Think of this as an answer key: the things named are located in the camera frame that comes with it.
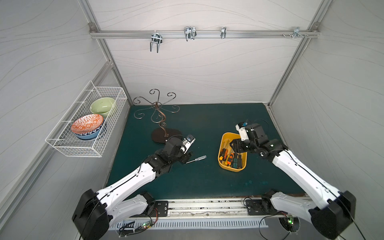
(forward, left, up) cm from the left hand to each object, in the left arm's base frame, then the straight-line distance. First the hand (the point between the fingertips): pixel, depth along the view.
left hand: (187, 147), depth 79 cm
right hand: (+3, -25, +2) cm, 25 cm away
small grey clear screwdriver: (0, -6, -15) cm, 16 cm away
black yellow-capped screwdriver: (-1, -31, -13) cm, 33 cm away
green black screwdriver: (-3, -28, -12) cm, 30 cm away
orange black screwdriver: (-1, -25, -11) cm, 27 cm away
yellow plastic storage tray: (+12, -24, -9) cm, 28 cm away
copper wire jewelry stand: (+16, +18, -10) cm, 26 cm away
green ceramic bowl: (+12, +43, +19) cm, 48 cm away
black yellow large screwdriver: (-1, -20, -11) cm, 23 cm away
